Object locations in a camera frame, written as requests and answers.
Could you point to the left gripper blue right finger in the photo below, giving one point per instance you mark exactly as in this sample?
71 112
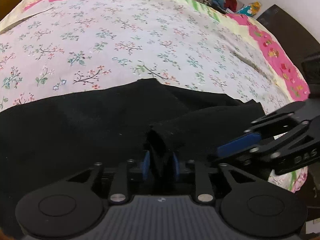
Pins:
177 167

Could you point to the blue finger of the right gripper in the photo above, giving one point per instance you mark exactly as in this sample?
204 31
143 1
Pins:
238 144

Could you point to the dark wooden board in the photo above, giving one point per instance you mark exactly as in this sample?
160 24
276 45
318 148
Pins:
299 45

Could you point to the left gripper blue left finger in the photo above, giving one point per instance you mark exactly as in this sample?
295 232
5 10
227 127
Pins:
145 166

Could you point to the black pants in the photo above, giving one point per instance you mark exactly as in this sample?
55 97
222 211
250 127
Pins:
49 139

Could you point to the floral bed sheet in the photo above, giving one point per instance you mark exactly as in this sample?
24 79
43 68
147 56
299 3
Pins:
57 47

